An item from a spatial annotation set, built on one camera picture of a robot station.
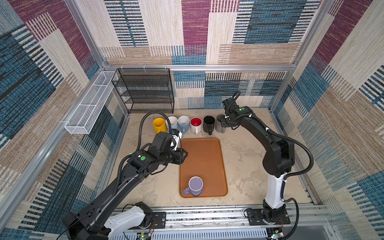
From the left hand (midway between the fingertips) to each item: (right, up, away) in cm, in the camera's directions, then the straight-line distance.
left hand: (185, 151), depth 71 cm
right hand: (+24, +13, +21) cm, 34 cm away
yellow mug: (-19, +12, +30) cm, 38 cm away
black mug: (+14, +13, +30) cm, 36 cm away
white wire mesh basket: (-63, +22, +25) cm, 71 cm away
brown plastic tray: (+10, -9, +22) cm, 26 cm away
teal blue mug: (-3, +13, +30) cm, 33 cm away
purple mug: (+5, -18, +5) cm, 19 cm away
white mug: (+5, +13, +36) cm, 39 cm away
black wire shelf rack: (-32, +38, +40) cm, 63 cm away
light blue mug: (-10, +15, +33) cm, 38 cm away
